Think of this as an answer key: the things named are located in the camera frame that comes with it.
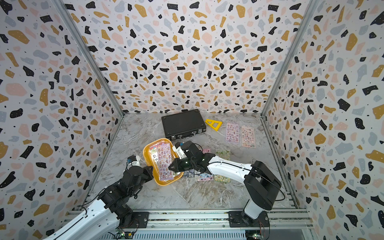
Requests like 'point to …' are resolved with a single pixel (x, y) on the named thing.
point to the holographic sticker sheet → (189, 174)
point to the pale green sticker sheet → (154, 150)
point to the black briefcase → (183, 125)
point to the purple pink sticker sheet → (164, 157)
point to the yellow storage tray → (148, 163)
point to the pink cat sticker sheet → (205, 177)
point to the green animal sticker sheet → (225, 154)
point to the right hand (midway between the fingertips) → (168, 169)
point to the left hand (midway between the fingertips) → (155, 167)
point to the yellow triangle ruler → (214, 124)
